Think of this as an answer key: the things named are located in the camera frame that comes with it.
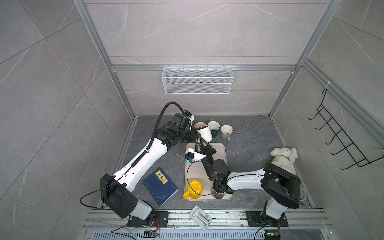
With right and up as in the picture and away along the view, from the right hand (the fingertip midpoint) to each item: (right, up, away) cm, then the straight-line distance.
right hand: (205, 138), depth 75 cm
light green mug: (-1, +6, +6) cm, 9 cm away
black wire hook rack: (+61, -7, -17) cm, 64 cm away
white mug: (0, +3, +1) cm, 3 cm away
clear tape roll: (+55, -32, +6) cm, 64 cm away
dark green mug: (+8, +7, +26) cm, 29 cm away
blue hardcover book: (-25, -29, +10) cm, 40 cm away
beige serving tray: (-4, -18, +7) cm, 20 cm away
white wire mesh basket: (-3, +38, +25) cm, 46 cm away
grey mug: (+17, +4, +28) cm, 33 cm away
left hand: (-2, +3, 0) cm, 4 cm away
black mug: (+6, -31, +3) cm, 31 cm away
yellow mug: (-4, -24, 0) cm, 24 cm away
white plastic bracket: (-2, -39, -2) cm, 39 cm away
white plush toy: (+49, -12, +12) cm, 52 cm away
